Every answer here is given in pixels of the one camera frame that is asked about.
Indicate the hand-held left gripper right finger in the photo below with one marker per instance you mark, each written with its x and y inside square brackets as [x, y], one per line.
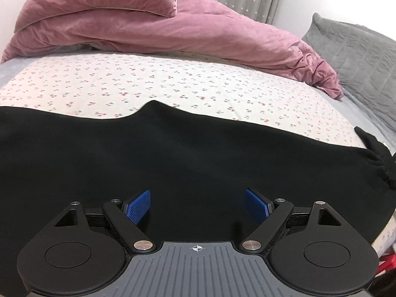
[256, 205]

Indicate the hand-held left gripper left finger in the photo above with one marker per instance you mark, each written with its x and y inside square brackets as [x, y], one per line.
[137, 207]

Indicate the black pants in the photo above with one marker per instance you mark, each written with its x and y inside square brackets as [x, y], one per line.
[185, 154]

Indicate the cherry-print sheet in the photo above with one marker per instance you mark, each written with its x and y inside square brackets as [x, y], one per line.
[154, 80]

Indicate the red object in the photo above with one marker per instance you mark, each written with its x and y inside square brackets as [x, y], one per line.
[388, 263]

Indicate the pink duvet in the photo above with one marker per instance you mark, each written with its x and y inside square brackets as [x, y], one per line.
[201, 34]

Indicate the grey quilted pillow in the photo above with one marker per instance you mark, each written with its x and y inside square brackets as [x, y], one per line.
[355, 52]

